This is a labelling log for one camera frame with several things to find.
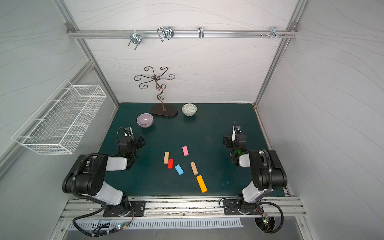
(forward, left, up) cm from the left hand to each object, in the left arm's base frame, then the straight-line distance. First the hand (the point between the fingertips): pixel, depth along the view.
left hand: (134, 136), depth 94 cm
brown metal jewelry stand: (+27, -11, -4) cm, 30 cm away
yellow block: (-26, -43, -6) cm, 51 cm away
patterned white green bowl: (+28, -33, -5) cm, 44 cm away
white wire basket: (-14, +24, +25) cm, 38 cm away
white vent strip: (-44, -25, -8) cm, 52 cm away
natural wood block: (-12, -21, -6) cm, 25 cm away
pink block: (-7, -33, -6) cm, 34 cm away
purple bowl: (+17, -2, -4) cm, 17 cm away
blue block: (-18, -30, -7) cm, 36 cm away
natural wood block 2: (-18, -39, -6) cm, 43 cm away
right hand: (+4, -64, -1) cm, 65 cm away
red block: (-15, -24, -6) cm, 29 cm away
